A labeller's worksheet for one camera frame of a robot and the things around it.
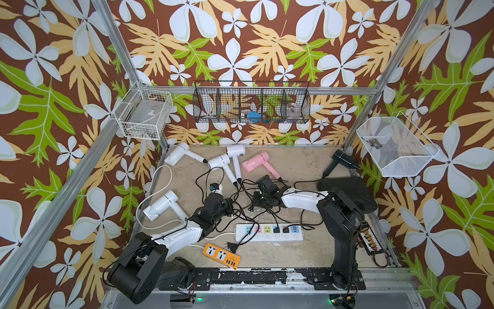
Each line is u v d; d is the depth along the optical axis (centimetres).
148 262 42
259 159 108
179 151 111
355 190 95
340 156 108
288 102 96
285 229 82
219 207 70
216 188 78
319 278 74
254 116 95
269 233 84
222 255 78
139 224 90
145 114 85
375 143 86
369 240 82
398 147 81
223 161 108
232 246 81
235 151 112
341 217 51
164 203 90
